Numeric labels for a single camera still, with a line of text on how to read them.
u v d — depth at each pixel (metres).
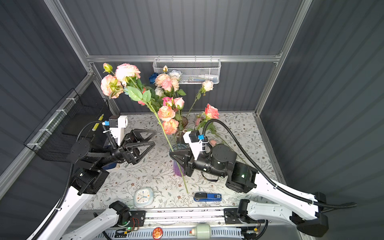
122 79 0.48
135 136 0.52
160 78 0.73
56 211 0.39
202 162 0.48
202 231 0.63
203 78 0.92
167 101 0.62
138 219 0.72
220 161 0.40
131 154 0.43
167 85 0.70
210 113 0.64
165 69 0.75
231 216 0.73
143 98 0.47
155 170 0.91
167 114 0.64
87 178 0.43
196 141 0.45
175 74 0.77
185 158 0.48
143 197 0.77
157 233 0.69
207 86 0.81
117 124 0.43
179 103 0.69
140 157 0.44
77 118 0.80
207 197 0.77
